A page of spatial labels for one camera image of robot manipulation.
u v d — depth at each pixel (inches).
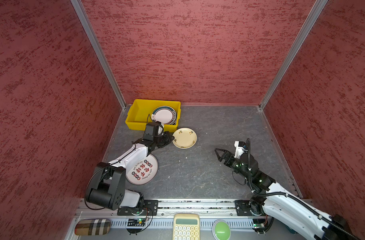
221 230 26.4
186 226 26.6
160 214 28.6
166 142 30.6
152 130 26.8
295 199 19.6
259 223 28.0
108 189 16.7
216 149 29.9
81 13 28.6
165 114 42.3
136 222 28.0
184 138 34.6
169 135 34.4
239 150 28.3
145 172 33.8
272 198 21.5
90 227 26.2
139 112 45.6
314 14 28.8
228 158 27.4
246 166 22.8
